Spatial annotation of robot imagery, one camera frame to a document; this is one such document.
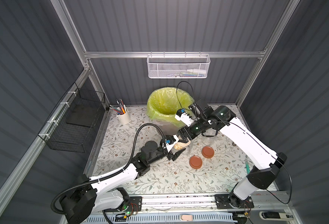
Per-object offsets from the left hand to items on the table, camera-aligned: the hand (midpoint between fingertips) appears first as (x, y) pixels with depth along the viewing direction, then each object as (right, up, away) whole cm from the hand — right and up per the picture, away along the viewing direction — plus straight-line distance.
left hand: (181, 143), depth 71 cm
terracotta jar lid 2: (+11, -15, +18) cm, 26 cm away
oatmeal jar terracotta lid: (+7, -8, +19) cm, 22 cm away
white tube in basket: (+13, +45, +23) cm, 52 cm away
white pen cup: (-39, +13, +32) cm, 52 cm away
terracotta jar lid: (+20, -10, +20) cm, 30 cm away
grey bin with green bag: (-10, +23, +26) cm, 36 cm away
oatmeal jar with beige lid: (-1, 0, -5) cm, 6 cm away
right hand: (0, +4, -3) cm, 5 cm away
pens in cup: (-42, +20, +34) cm, 58 cm away
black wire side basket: (-59, +7, +1) cm, 60 cm away
